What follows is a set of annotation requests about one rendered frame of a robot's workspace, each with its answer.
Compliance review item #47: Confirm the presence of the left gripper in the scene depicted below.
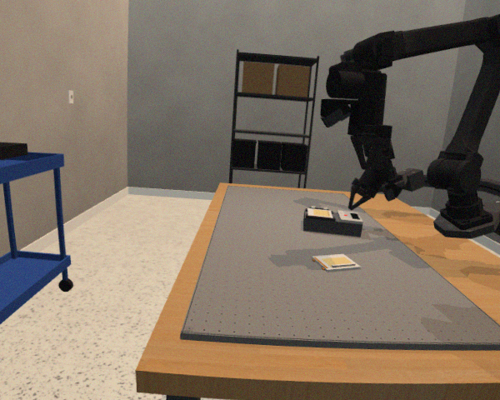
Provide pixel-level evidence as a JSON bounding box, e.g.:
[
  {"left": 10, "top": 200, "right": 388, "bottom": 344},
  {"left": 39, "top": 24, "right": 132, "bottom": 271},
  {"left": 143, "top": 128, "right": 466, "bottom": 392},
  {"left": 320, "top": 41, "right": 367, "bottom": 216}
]
[{"left": 347, "top": 99, "right": 393, "bottom": 170}]

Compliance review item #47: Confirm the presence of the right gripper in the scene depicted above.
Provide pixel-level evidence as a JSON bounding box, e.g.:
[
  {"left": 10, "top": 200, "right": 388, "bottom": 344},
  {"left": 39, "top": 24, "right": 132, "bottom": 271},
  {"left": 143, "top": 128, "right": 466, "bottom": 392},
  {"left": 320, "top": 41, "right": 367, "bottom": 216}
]
[{"left": 348, "top": 168, "right": 382, "bottom": 210}]

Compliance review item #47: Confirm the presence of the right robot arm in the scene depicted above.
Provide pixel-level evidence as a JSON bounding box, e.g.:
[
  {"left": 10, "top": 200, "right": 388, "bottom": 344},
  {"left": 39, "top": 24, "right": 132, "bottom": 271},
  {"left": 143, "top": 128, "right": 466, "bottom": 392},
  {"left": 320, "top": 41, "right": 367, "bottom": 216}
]
[{"left": 340, "top": 49, "right": 403, "bottom": 201}]

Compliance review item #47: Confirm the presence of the white cassette with copper tabs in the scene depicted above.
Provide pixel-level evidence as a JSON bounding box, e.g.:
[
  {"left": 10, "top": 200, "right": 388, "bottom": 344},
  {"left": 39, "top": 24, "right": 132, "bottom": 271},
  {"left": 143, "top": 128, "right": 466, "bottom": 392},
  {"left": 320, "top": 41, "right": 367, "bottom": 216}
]
[{"left": 312, "top": 254, "right": 361, "bottom": 272}]

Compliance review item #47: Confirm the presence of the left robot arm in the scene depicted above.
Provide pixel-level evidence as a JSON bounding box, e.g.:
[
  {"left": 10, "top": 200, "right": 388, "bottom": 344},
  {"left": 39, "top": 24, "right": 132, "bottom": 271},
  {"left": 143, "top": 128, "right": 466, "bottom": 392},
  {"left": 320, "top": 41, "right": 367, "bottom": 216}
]
[{"left": 321, "top": 14, "right": 500, "bottom": 230}]

